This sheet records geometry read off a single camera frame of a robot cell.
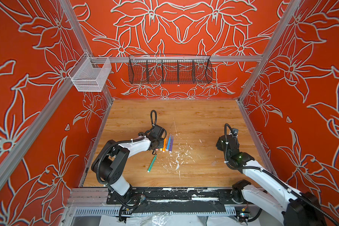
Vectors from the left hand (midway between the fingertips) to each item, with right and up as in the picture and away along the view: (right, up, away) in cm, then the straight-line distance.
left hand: (159, 142), depth 93 cm
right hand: (+40, +4, -9) cm, 41 cm away
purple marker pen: (+8, -3, -1) cm, 9 cm away
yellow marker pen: (+2, -4, -3) cm, 5 cm away
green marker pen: (-4, -12, -8) cm, 15 cm away
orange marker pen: (+4, -2, -1) cm, 4 cm away
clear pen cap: (+34, -11, -9) cm, 37 cm away
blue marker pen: (+6, -1, -1) cm, 6 cm away
